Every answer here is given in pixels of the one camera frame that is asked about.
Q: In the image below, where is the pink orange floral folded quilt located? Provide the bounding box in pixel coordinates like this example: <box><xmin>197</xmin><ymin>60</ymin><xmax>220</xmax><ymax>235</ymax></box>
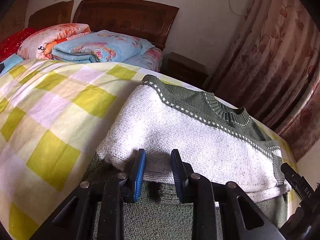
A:
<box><xmin>17</xmin><ymin>23</ymin><xmax>91</xmax><ymax>60</ymax></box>

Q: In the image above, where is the light blue floral folded quilt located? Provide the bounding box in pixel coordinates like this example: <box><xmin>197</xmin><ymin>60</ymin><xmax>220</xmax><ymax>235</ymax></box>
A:
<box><xmin>52</xmin><ymin>30</ymin><xmax>154</xmax><ymax>63</ymax></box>

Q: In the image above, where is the light blue cloth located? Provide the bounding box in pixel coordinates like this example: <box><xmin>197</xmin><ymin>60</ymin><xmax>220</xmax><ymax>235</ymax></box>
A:
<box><xmin>0</xmin><ymin>54</ymin><xmax>23</xmax><ymax>76</ymax></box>

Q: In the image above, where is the green and white knit sweater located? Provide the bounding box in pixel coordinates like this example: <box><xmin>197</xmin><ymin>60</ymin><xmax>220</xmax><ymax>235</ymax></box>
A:
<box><xmin>91</xmin><ymin>75</ymin><xmax>290</xmax><ymax>239</ymax></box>

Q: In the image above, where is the dark wooden nightstand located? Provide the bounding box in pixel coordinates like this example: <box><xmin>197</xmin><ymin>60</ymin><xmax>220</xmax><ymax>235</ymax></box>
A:
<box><xmin>160</xmin><ymin>52</ymin><xmax>209</xmax><ymax>89</ymax></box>

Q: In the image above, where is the pink floral curtain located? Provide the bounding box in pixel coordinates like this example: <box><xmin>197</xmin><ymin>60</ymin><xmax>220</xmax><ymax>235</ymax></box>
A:
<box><xmin>208</xmin><ymin>0</ymin><xmax>319</xmax><ymax>160</ymax></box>

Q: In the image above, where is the pink floral pillow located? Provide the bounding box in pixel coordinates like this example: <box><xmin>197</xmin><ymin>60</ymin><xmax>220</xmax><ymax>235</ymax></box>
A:
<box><xmin>123</xmin><ymin>47</ymin><xmax>163</xmax><ymax>72</ymax></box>

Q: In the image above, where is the dark wooden left headboard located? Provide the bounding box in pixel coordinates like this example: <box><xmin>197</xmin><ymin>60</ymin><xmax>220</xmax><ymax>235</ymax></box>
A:
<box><xmin>28</xmin><ymin>0</ymin><xmax>74</xmax><ymax>29</ymax></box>

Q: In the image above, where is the yellow checkered bed sheet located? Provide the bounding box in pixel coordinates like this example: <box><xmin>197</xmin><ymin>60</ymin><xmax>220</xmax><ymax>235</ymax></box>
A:
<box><xmin>0</xmin><ymin>59</ymin><xmax>299</xmax><ymax>240</ymax></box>

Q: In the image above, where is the dark wooden right headboard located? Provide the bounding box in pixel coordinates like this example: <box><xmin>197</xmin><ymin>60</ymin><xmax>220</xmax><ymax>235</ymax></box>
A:
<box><xmin>73</xmin><ymin>0</ymin><xmax>179</xmax><ymax>50</ymax></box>

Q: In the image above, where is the dark wooden headboard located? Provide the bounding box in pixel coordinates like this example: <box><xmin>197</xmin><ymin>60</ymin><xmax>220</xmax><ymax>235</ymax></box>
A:
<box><xmin>73</xmin><ymin>0</ymin><xmax>179</xmax><ymax>50</ymax></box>
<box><xmin>28</xmin><ymin>0</ymin><xmax>74</xmax><ymax>29</ymax></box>

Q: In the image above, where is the red patterned blanket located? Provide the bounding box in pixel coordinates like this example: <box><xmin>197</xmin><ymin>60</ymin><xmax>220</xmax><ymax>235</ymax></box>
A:
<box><xmin>0</xmin><ymin>28</ymin><xmax>37</xmax><ymax>62</ymax></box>

